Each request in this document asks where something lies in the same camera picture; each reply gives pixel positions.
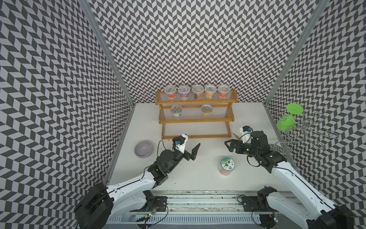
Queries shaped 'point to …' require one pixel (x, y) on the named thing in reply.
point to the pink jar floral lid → (226, 166)
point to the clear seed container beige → (206, 110)
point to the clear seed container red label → (170, 91)
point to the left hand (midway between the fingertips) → (192, 140)
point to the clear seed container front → (176, 111)
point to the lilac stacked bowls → (143, 149)
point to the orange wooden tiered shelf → (191, 111)
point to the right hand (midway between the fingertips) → (231, 146)
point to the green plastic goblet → (286, 122)
